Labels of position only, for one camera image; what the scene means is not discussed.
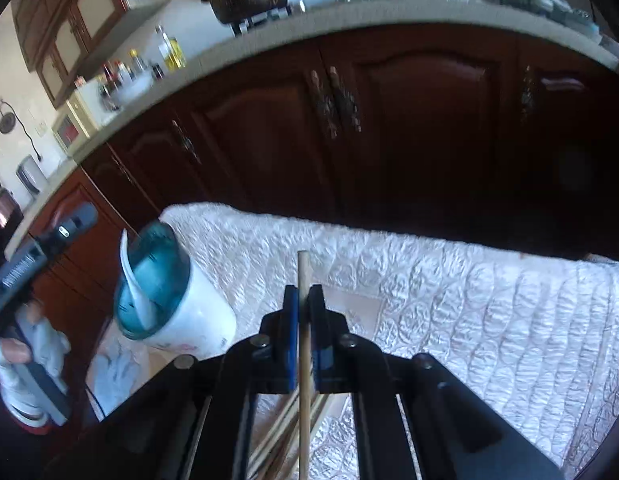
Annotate silver electric kettle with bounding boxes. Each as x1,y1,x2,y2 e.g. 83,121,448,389
16,155,48,197

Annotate white quilted table cloth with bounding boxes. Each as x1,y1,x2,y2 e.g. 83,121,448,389
86,201,619,480

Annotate cream microwave oven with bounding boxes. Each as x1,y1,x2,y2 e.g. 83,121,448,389
52,78,112,156

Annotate white cup with teal interior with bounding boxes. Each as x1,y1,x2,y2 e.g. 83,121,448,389
113,221,237,360

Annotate white plastic spoon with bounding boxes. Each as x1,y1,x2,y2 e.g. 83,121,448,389
120,230,157,330

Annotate white ceramic bowl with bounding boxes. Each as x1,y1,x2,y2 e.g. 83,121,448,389
111,70,154,107

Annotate wooden chopstick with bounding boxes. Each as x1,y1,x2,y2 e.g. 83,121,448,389
247,389,299,479
266,393,334,480
298,250,311,480

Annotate dark wood lower cabinets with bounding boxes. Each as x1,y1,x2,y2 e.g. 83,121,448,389
31,23,619,384

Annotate yellow cooking oil bottle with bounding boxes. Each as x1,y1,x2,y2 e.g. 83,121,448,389
154,25,187,72

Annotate gloved left hand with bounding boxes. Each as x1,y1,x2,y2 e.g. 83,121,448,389
0,299,71,434

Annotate wooden upper wall cabinet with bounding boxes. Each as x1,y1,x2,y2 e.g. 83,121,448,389
10,0,171,107

